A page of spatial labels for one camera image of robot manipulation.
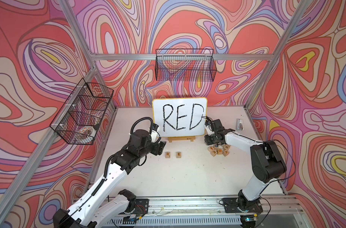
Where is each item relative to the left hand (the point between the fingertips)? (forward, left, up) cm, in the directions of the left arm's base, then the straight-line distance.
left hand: (161, 140), depth 74 cm
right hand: (+10, -31, -19) cm, 38 cm away
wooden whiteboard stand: (+12, -18, -17) cm, 28 cm away
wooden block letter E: (+1, -10, -20) cm, 22 cm away
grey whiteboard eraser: (+25, -56, -19) cm, 64 cm away
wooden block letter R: (+1, -3, -20) cm, 20 cm away
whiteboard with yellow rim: (+20, -11, -4) cm, 23 cm away
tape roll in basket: (+3, +37, +5) cm, 38 cm away
